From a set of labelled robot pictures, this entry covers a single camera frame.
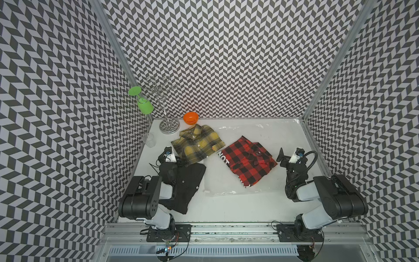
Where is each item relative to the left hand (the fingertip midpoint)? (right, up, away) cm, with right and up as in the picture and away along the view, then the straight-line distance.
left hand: (175, 149), depth 90 cm
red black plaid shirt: (+42, -7, +2) cm, 43 cm away
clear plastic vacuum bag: (+63, +8, +21) cm, 67 cm away
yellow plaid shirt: (+10, +3, +10) cm, 14 cm away
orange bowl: (+5, +20, +26) cm, 33 cm away
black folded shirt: (+6, -16, -2) cm, 17 cm away
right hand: (+64, -1, -1) cm, 64 cm away
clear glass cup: (-21, +5, +15) cm, 27 cm away
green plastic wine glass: (-24, +27, +14) cm, 39 cm away
